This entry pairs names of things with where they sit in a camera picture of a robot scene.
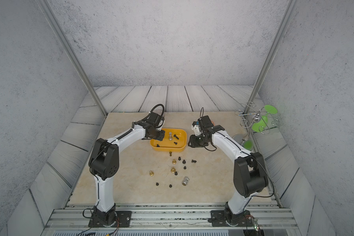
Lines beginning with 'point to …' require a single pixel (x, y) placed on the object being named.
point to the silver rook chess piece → (186, 180)
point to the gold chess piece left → (151, 173)
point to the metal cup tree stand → (254, 117)
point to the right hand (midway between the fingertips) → (192, 143)
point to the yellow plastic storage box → (175, 140)
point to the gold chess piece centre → (173, 170)
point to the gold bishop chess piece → (174, 162)
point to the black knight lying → (194, 161)
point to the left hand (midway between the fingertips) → (164, 135)
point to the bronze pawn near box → (170, 152)
